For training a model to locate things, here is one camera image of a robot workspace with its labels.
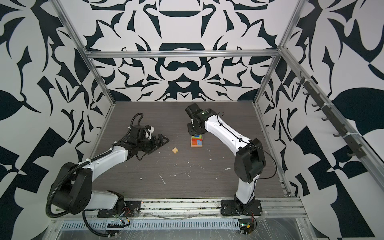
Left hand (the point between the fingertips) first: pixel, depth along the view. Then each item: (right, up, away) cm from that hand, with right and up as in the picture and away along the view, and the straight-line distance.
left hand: (165, 140), depth 86 cm
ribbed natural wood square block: (+5, -7, +7) cm, 11 cm away
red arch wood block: (+17, -2, +10) cm, 20 cm away
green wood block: (+20, +1, +7) cm, 21 cm away
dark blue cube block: (+18, +1, +7) cm, 19 cm away
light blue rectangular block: (+20, -3, +9) cm, 22 cm away
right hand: (+16, +6, -1) cm, 17 cm away
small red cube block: (+18, -1, +9) cm, 20 cm away
